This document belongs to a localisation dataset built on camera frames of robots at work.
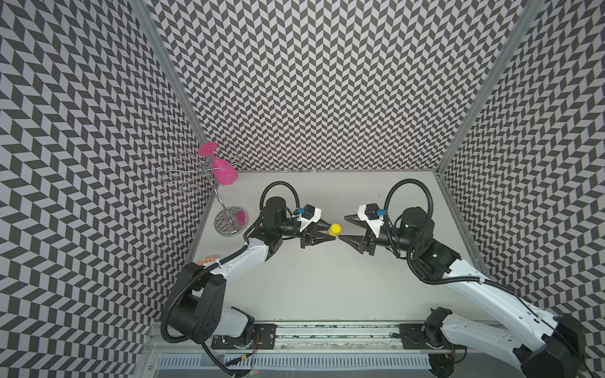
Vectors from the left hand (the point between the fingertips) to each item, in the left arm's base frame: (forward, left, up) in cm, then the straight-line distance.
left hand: (333, 234), depth 71 cm
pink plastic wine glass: (+30, +42, -4) cm, 52 cm away
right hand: (-1, -3, +5) cm, 6 cm away
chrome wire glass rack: (+35, +57, -8) cm, 67 cm away
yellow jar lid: (-1, 0, +5) cm, 5 cm away
